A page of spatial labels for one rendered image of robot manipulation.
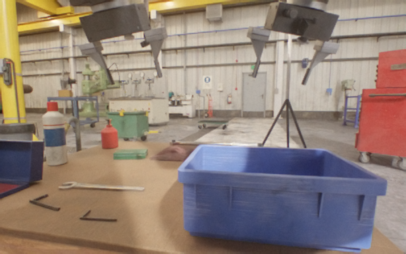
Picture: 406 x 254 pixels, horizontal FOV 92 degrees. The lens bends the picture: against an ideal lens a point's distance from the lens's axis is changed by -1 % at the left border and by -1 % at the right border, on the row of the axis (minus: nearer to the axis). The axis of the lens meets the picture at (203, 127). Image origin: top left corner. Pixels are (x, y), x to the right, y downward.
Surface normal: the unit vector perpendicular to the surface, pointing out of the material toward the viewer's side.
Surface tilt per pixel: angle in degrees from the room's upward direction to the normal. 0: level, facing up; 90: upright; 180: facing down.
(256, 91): 90
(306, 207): 90
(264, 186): 90
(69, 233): 0
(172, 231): 0
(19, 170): 80
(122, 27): 114
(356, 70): 90
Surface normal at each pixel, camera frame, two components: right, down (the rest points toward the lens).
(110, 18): -0.13, 0.51
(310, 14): 0.08, 0.51
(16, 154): -0.16, -0.05
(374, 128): -0.72, 0.08
